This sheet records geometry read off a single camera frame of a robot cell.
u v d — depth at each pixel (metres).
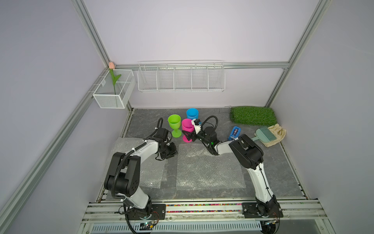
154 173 0.86
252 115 1.12
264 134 1.02
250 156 0.58
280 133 1.05
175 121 0.95
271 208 0.64
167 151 0.79
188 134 0.87
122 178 0.45
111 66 0.89
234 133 1.01
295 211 0.74
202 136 0.86
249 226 0.71
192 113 1.00
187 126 0.87
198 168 0.88
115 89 0.89
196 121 0.83
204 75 1.02
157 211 0.73
